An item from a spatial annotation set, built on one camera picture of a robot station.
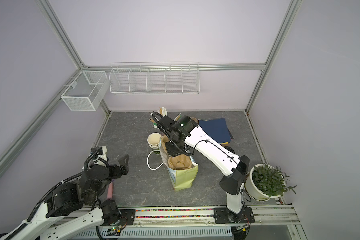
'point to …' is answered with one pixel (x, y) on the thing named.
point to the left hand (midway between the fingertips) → (119, 160)
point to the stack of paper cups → (153, 140)
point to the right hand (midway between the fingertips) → (175, 154)
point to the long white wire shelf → (154, 78)
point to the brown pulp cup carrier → (181, 161)
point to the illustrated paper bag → (181, 178)
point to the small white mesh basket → (83, 94)
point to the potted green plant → (264, 182)
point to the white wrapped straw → (162, 111)
